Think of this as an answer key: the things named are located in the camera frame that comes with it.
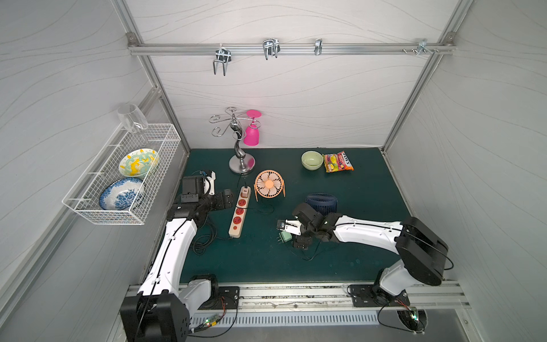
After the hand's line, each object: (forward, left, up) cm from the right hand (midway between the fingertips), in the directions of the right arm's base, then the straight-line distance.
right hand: (295, 225), depth 87 cm
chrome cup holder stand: (+35, +29, -1) cm, 45 cm away
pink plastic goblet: (+40, +22, +12) cm, 48 cm away
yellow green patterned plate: (+6, +54, +30) cm, 62 cm away
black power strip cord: (-5, +37, -3) cm, 37 cm away
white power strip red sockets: (+5, +25, -2) cm, 25 cm away
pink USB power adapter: (+14, +23, +2) cm, 27 cm away
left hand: (+4, +29, +14) cm, 32 cm away
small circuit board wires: (-34, +28, -3) cm, 44 cm away
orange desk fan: (+18, +12, +4) cm, 22 cm away
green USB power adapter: (-4, +4, -2) cm, 6 cm away
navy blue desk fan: (+7, -12, +6) cm, 15 cm away
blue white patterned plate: (-6, +53, +30) cm, 61 cm away
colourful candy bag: (+37, -22, -1) cm, 43 cm away
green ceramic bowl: (+38, -9, -1) cm, 39 cm away
